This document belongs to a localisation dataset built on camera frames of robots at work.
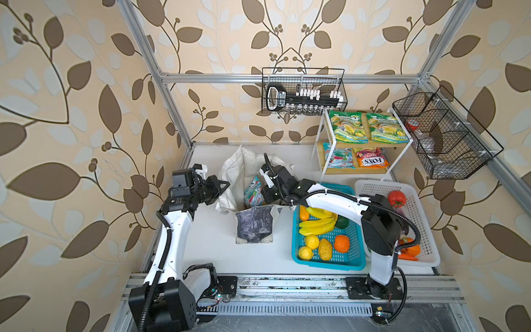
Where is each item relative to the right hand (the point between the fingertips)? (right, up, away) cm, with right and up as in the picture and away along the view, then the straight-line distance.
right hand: (263, 192), depth 86 cm
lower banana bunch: (+23, -15, 0) cm, 27 cm away
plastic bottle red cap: (+60, +27, -5) cm, 66 cm away
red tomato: (+58, -3, +3) cm, 58 cm away
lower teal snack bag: (+33, +14, +3) cm, 36 cm away
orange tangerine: (+31, -19, -7) cm, 37 cm away
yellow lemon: (+20, -19, -5) cm, 28 cm away
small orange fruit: (+18, -10, +2) cm, 20 cm away
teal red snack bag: (-4, -1, +2) cm, 5 cm away
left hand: (-12, +5, -9) cm, 16 cm away
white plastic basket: (+62, -21, -11) cm, 66 cm away
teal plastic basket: (+24, -18, -4) cm, 30 cm away
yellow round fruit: (+16, -23, -8) cm, 29 cm away
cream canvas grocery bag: (-3, -11, -10) cm, 15 cm away
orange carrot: (+54, -23, -9) cm, 59 cm away
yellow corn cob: (+24, -21, -7) cm, 33 cm away
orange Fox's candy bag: (+48, +14, +4) cm, 50 cm away
